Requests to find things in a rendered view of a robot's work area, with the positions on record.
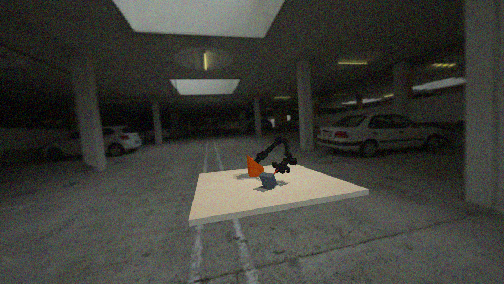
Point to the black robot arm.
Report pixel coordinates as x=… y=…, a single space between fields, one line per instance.
x=264 y=154

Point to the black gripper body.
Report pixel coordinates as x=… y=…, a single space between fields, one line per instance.
x=283 y=164

